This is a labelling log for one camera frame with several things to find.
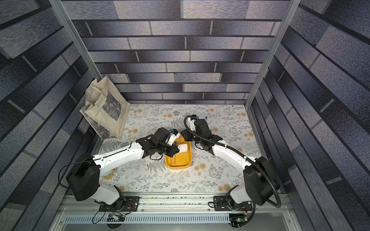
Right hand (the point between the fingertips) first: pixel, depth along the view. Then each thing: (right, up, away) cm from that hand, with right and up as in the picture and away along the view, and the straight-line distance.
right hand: (181, 131), depth 84 cm
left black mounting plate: (-28, -34, -15) cm, 47 cm away
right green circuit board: (+29, -43, -13) cm, 53 cm away
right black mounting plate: (+22, -37, -10) cm, 44 cm away
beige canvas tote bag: (-49, +14, +7) cm, 52 cm away
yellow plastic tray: (0, -18, +1) cm, 18 cm away
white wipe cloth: (+1, -10, -1) cm, 10 cm away
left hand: (0, -11, -2) cm, 11 cm away
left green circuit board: (-33, -42, -13) cm, 55 cm away
